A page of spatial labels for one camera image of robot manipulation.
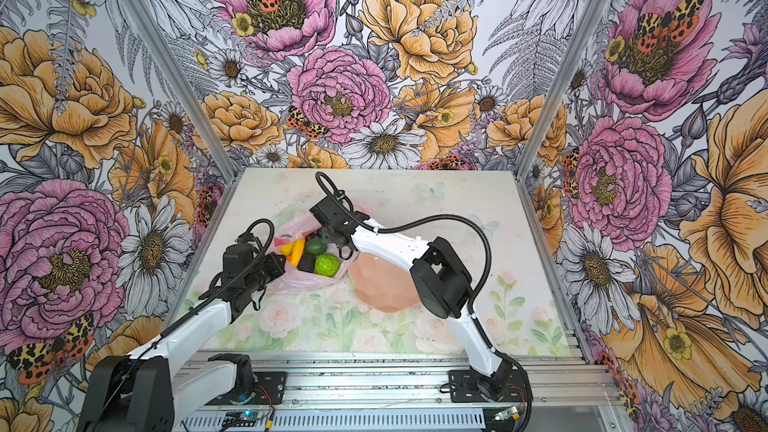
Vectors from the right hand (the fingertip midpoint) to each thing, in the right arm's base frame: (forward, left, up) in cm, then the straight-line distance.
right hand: (336, 237), depth 92 cm
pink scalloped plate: (-10, -13, -12) cm, 21 cm away
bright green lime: (-8, +2, -3) cm, 9 cm away
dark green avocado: (-1, +7, -4) cm, 8 cm away
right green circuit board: (-44, -44, -10) cm, 63 cm away
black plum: (-6, +9, -4) cm, 12 cm away
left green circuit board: (-44, +20, -10) cm, 49 cm away
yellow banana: (-3, +12, -2) cm, 12 cm away
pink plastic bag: (-12, +12, -3) cm, 17 cm away
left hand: (-8, +14, -3) cm, 17 cm away
